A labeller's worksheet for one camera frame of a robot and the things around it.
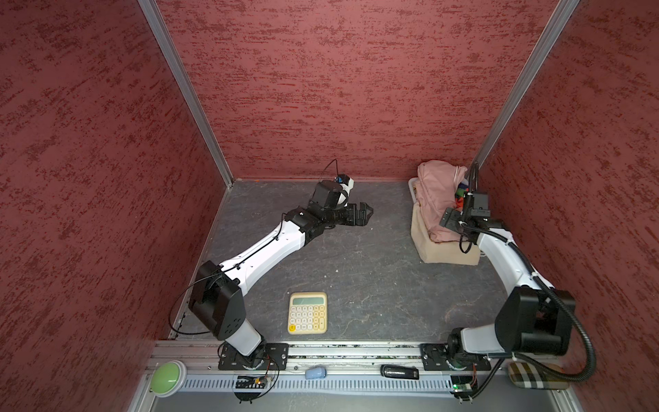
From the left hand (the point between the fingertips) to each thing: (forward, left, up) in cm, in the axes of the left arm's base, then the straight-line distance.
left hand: (360, 214), depth 79 cm
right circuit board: (-42, -29, -24) cm, 56 cm away
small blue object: (-40, +13, -22) cm, 47 cm away
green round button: (-42, +54, -22) cm, 72 cm away
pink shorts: (+18, -31, -7) cm, 36 cm away
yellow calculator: (-24, +17, -22) cm, 36 cm away
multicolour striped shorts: (+23, -45, -12) cm, 52 cm away
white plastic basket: (+27, -25, -12) cm, 39 cm away
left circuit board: (-42, +33, -26) cm, 60 cm away
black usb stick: (-39, -11, -23) cm, 47 cm away
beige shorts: (-4, -32, -17) cm, 36 cm away
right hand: (+2, -34, -8) cm, 35 cm away
